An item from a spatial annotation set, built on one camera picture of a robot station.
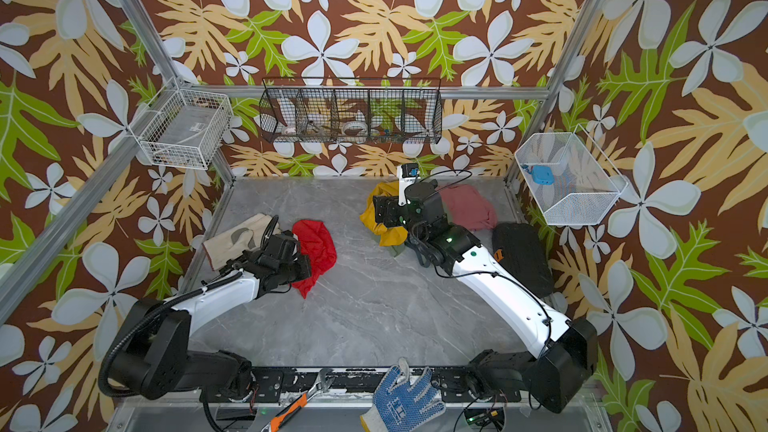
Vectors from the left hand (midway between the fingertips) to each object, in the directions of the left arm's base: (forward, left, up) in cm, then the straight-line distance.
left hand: (309, 261), depth 91 cm
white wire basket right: (+14, -76, +23) cm, 81 cm away
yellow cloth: (+9, -25, +1) cm, 27 cm away
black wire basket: (+43, -12, +26) cm, 51 cm away
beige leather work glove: (+12, +24, -4) cm, 27 cm away
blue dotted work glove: (-37, -28, -3) cm, 46 cm away
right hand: (+4, -23, +27) cm, 36 cm away
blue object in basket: (+18, -69, +22) cm, 74 cm away
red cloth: (+7, -1, 0) cm, 8 cm away
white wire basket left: (+28, +37, +28) cm, 54 cm away
